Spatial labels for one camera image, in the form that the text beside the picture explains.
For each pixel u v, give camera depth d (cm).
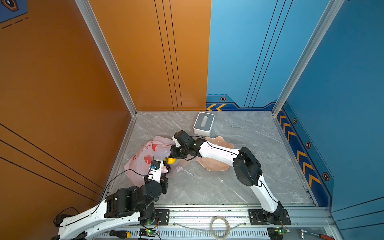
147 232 70
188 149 69
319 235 68
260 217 73
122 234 68
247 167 54
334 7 70
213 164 91
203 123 111
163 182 59
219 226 72
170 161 82
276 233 70
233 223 72
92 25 75
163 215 74
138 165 73
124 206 49
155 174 58
